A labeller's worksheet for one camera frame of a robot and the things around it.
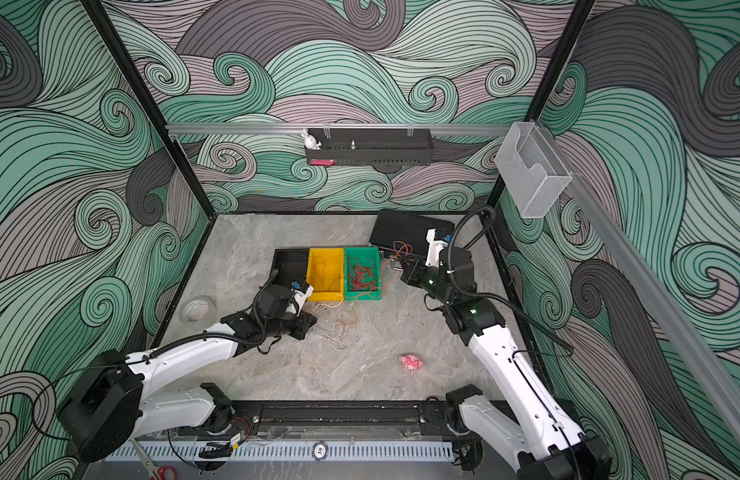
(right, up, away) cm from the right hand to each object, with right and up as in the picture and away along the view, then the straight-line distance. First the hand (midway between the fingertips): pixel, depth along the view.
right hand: (401, 259), depth 73 cm
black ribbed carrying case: (+1, +9, +37) cm, 38 cm away
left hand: (-23, -18, +11) cm, 31 cm away
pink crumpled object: (+3, -28, +5) cm, 29 cm away
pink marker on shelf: (-22, +29, +17) cm, 40 cm away
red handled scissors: (-57, -48, -7) cm, 75 cm away
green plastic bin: (-10, 0, +31) cm, 32 cm away
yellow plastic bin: (-22, -7, +26) cm, 35 cm away
